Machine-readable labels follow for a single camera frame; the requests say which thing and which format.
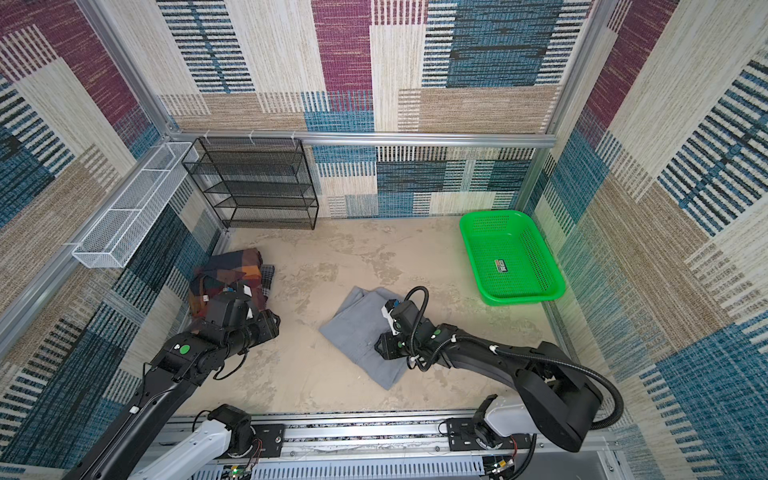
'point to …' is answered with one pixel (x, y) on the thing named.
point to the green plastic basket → (510, 261)
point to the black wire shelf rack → (254, 182)
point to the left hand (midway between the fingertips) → (274, 317)
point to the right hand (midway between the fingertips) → (383, 350)
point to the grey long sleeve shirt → (357, 327)
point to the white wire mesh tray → (119, 232)
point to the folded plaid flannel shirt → (223, 271)
